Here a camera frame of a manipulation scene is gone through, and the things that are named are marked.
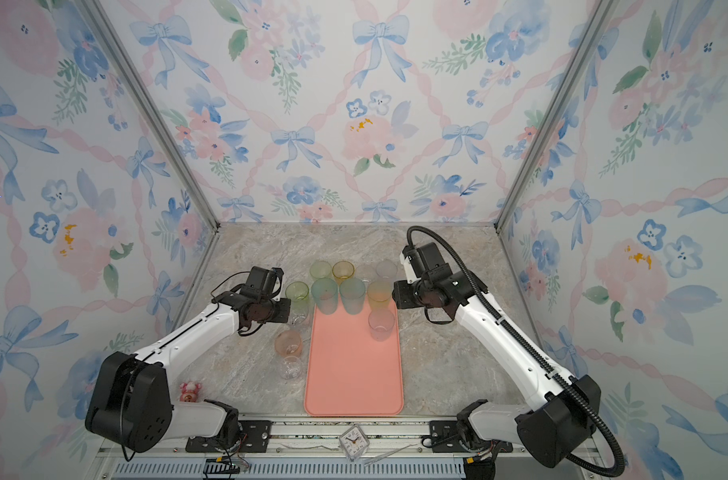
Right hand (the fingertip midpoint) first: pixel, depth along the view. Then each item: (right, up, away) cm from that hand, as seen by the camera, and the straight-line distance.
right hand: (401, 291), depth 78 cm
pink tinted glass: (-32, -16, +10) cm, 37 cm away
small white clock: (-12, -35, -6) cm, 38 cm away
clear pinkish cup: (-4, -12, +16) cm, 21 cm away
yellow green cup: (-5, -2, +20) cm, 20 cm away
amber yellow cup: (-18, +4, +26) cm, 32 cm away
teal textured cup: (-22, -3, +17) cm, 28 cm away
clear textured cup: (-3, +5, +22) cm, 23 cm away
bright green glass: (-33, -3, +25) cm, 42 cm away
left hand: (-33, -6, +10) cm, 35 cm away
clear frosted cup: (-9, +4, +23) cm, 25 cm away
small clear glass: (-31, -22, +7) cm, 38 cm away
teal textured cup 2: (-13, -3, +19) cm, 24 cm away
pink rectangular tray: (-14, -24, +6) cm, 28 cm away
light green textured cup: (-25, +4, +28) cm, 38 cm away
